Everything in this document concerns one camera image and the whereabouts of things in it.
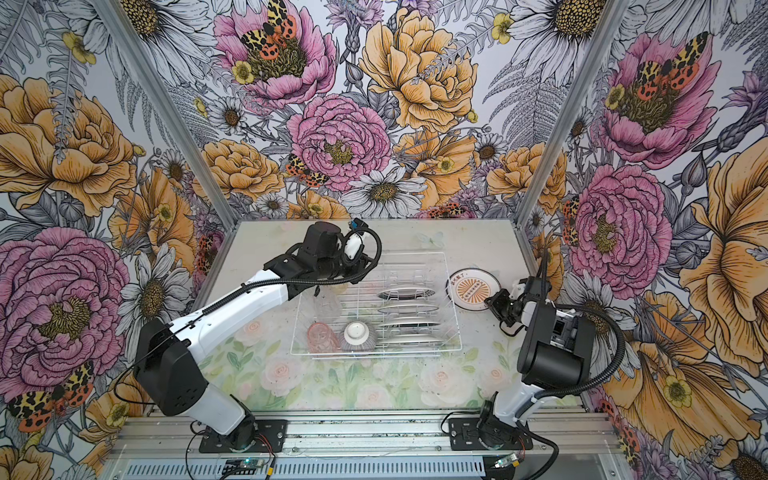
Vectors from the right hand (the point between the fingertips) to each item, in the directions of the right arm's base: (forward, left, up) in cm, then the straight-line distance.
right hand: (486, 306), depth 95 cm
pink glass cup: (-12, +49, +5) cm, 51 cm away
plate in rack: (-15, +24, +11) cm, 31 cm away
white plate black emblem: (-3, +25, +5) cm, 25 cm away
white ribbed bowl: (-11, +39, +6) cm, 41 cm away
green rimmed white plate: (+3, +25, +4) cm, 25 cm away
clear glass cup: (-3, +48, +7) cm, 49 cm away
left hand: (+1, +35, +20) cm, 41 cm away
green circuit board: (-39, +65, -2) cm, 76 cm away
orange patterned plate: (+8, +3, -2) cm, 9 cm away
